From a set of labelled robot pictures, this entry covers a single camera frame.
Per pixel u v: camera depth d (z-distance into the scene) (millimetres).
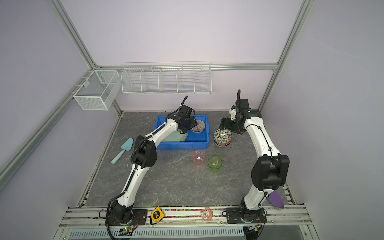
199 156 938
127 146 1004
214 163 913
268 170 462
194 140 1050
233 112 799
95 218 754
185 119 841
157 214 736
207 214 723
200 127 1085
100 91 993
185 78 992
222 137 983
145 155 632
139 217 736
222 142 952
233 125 723
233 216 738
